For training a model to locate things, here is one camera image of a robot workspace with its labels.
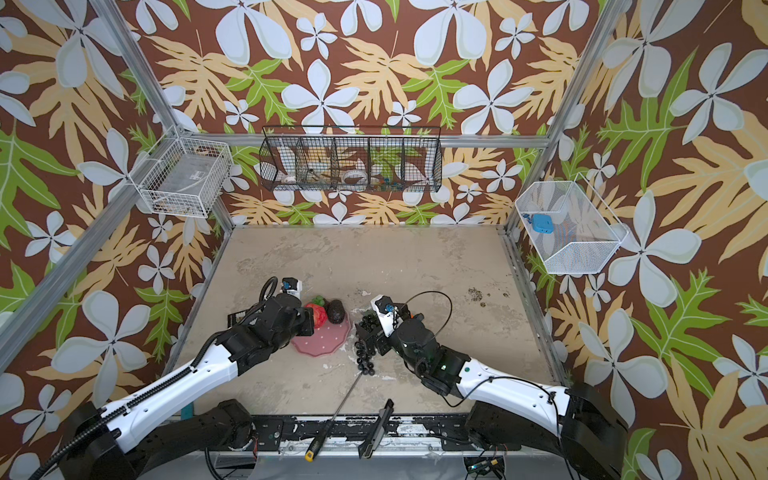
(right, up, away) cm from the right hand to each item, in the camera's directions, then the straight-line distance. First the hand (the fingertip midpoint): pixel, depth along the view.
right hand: (369, 314), depth 76 cm
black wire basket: (-7, +48, +22) cm, 53 cm away
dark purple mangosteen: (-15, +1, +18) cm, 23 cm away
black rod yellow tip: (-11, -29, -2) cm, 31 cm away
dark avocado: (-11, -2, +14) cm, 18 cm away
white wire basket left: (-54, +39, +11) cm, 67 cm away
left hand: (-15, +1, +6) cm, 16 cm away
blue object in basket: (+50, +25, +10) cm, 57 cm away
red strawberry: (-15, -1, +12) cm, 19 cm away
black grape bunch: (-1, -13, +9) cm, 16 cm away
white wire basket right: (+57, +24, +8) cm, 62 cm away
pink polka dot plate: (-13, -10, +14) cm, 22 cm away
